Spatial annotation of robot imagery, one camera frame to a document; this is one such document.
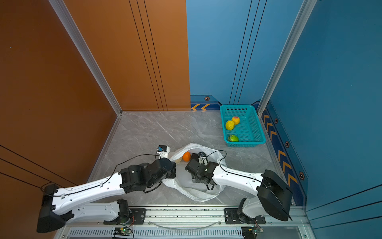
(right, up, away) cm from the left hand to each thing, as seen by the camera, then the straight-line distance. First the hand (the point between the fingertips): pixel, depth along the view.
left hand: (179, 165), depth 72 cm
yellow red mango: (+38, +24, +37) cm, 58 cm away
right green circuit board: (+34, -31, -3) cm, 46 cm away
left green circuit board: (-27, -32, -1) cm, 42 cm away
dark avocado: (+8, 0, +19) cm, 21 cm away
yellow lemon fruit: (+33, +20, +33) cm, 50 cm away
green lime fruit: (+32, +11, +24) cm, 42 cm away
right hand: (+11, -9, +11) cm, 18 cm away
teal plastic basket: (+47, +15, +36) cm, 62 cm away
